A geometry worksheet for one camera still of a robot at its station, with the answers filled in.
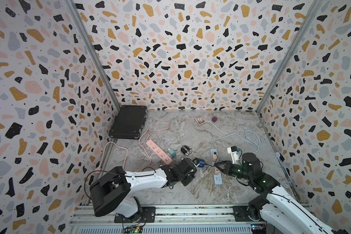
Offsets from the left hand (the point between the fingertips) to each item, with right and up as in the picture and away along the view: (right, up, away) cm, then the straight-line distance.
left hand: (192, 172), depth 84 cm
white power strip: (+14, -2, 0) cm, 15 cm away
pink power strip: (-27, +15, +15) cm, 35 cm away
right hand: (+12, +7, -9) cm, 16 cm away
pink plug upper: (+13, +8, +3) cm, 16 cm away
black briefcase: (-46, +30, +26) cm, 61 cm away
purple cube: (+19, +32, +32) cm, 49 cm away
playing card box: (+7, +32, +30) cm, 44 cm away
